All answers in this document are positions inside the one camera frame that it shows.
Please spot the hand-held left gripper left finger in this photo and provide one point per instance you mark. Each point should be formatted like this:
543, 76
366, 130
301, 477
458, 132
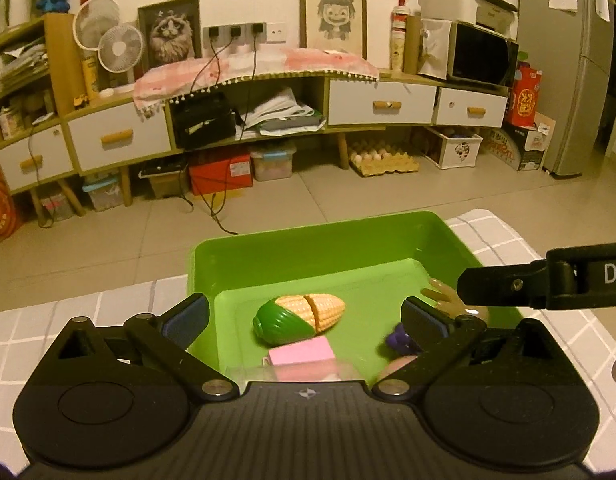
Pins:
185, 321

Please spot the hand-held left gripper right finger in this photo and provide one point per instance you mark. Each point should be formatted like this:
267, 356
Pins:
428, 325

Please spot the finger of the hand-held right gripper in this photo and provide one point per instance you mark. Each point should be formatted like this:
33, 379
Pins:
503, 285

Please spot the translucent beige octopus toy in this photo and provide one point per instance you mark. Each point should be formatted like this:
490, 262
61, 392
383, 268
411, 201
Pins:
443, 296

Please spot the purple toy grapes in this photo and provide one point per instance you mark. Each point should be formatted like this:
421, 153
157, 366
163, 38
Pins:
398, 341

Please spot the pink toy egg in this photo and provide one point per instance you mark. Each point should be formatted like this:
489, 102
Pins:
395, 370

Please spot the clear plastic jar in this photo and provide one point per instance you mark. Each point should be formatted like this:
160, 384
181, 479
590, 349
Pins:
348, 371

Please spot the toy corn cob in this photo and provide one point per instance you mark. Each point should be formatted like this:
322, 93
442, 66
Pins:
300, 317

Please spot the pink rectangular block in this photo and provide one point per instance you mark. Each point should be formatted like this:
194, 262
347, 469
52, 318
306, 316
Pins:
300, 357

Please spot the green plastic box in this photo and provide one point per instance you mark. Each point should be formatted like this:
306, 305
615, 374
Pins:
338, 240

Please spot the grey checked blanket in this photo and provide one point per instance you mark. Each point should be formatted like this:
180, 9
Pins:
87, 305

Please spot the white printed crate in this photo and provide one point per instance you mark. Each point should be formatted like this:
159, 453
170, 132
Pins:
455, 150

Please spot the red flat box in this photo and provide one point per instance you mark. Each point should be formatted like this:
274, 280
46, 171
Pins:
220, 175

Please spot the blue lid storage bin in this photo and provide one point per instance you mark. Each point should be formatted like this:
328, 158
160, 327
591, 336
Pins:
103, 192

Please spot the egg tray with eggs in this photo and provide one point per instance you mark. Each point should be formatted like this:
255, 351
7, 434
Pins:
383, 160

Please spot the clear storage bin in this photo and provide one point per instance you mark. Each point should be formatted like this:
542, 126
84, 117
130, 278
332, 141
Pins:
273, 162

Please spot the tall red gift box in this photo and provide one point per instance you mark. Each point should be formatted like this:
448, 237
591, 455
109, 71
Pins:
525, 97

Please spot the grey refrigerator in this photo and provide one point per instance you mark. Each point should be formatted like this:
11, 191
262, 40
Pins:
558, 85

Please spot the black box in cabinet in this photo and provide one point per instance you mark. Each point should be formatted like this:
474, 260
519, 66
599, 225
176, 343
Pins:
202, 120

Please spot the round red drum box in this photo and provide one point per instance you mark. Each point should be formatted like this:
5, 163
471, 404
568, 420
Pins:
2, 205

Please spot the pile of folded clothes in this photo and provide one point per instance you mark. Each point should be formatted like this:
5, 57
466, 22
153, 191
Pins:
280, 112

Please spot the black microwave oven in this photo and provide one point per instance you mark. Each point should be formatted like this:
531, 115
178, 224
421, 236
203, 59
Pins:
483, 55

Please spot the white paper bag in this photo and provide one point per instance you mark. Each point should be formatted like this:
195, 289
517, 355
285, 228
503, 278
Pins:
435, 50

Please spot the brown cardboard tube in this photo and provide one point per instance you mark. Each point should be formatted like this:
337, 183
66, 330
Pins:
413, 45

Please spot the yellow bottle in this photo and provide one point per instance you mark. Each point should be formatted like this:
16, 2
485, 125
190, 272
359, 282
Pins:
91, 77

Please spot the white printed cup tube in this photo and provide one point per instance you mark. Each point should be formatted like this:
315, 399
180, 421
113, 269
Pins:
399, 40

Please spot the small white carton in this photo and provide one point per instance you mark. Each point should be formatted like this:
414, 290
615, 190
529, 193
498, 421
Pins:
7, 122

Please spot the pink patterned cloth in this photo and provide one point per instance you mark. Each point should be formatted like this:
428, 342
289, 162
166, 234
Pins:
288, 62

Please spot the small white desk fan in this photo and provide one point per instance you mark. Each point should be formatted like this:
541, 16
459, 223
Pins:
120, 49

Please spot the white appliance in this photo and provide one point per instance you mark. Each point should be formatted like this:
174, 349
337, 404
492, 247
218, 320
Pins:
453, 5

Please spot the framed cat picture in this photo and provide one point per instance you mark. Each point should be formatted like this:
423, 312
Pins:
170, 35

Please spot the long wooden cabinet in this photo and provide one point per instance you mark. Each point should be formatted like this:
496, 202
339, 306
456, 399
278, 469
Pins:
62, 60

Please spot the stack of papers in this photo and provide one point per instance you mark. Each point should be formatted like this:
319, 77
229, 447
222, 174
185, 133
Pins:
17, 65

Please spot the large white desk fan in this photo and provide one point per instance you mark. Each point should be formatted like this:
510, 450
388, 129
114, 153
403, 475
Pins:
95, 22

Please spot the framed girl drawing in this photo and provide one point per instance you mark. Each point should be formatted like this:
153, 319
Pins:
333, 15

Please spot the wall socket with black plug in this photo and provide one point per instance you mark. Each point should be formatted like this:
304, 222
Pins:
213, 40
236, 36
257, 33

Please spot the white wall outlet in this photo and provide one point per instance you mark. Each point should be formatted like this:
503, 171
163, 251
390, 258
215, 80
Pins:
276, 32

